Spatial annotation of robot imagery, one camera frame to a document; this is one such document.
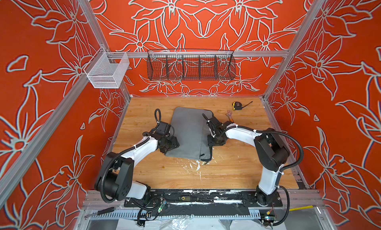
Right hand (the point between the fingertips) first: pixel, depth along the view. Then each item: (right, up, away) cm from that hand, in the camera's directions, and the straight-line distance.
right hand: (209, 142), depth 93 cm
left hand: (-21, -1, -4) cm, 21 cm away
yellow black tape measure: (+24, +24, +18) cm, 38 cm away
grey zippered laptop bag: (-11, +7, +7) cm, 15 cm away
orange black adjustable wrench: (+17, +18, +14) cm, 28 cm away
